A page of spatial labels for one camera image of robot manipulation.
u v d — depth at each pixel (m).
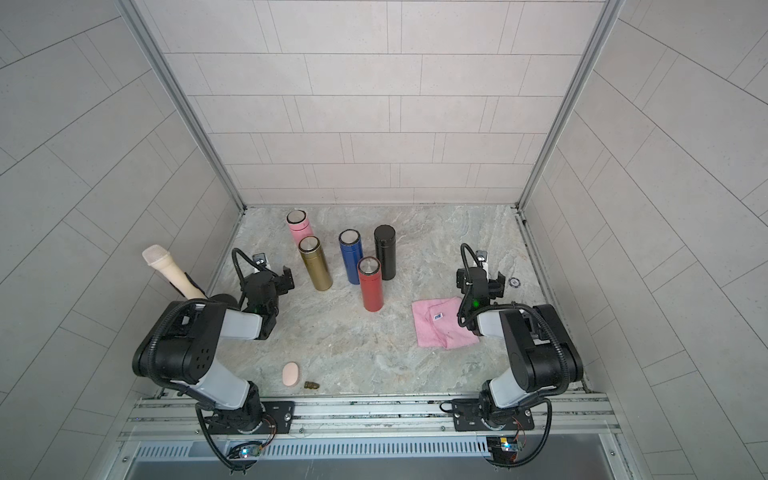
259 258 0.79
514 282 0.96
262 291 0.70
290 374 0.76
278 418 0.71
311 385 0.75
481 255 0.79
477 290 0.70
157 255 0.67
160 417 0.72
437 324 0.85
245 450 0.65
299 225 0.85
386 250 0.86
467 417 0.71
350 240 0.81
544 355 0.44
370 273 0.75
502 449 0.68
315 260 0.83
